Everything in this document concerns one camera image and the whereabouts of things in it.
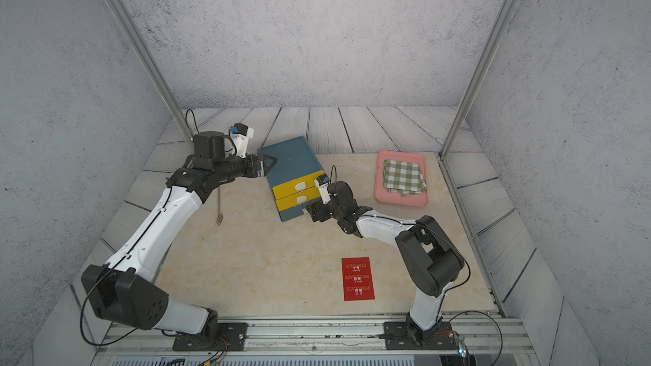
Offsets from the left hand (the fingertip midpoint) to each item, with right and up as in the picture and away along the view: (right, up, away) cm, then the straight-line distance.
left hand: (272, 159), depth 77 cm
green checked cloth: (+49, -6, +34) cm, 60 cm away
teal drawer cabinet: (+5, -5, +9) cm, 12 cm away
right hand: (+12, -15, +14) cm, 23 cm away
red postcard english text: (+26, -40, +6) cm, 48 cm away
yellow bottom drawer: (+4, -14, +12) cm, 19 cm away
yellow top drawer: (+6, -9, +8) cm, 13 cm away
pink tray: (+39, -14, +28) cm, 50 cm away
